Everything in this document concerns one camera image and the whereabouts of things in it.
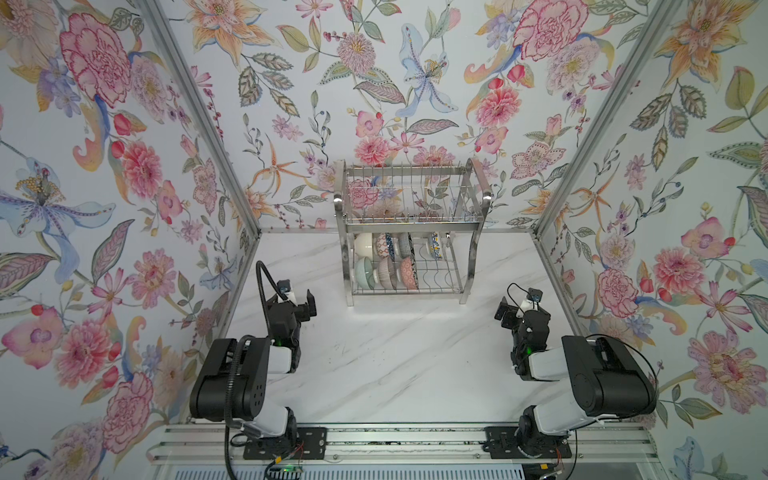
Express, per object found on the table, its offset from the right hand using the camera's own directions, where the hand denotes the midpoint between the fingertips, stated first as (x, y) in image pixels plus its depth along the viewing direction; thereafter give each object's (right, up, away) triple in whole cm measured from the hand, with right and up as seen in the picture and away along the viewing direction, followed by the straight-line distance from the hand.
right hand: (520, 300), depth 92 cm
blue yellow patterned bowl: (-25, +17, +9) cm, 31 cm away
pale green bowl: (-48, +8, +1) cm, 49 cm away
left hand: (-68, +3, 0) cm, 68 cm away
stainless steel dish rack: (-32, +25, +30) cm, 51 cm away
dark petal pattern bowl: (-35, +18, +9) cm, 40 cm away
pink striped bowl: (-41, +9, +1) cm, 42 cm away
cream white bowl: (-49, +18, +8) cm, 53 cm away
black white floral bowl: (-34, +8, +1) cm, 35 cm away
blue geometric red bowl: (-42, +17, +8) cm, 46 cm away
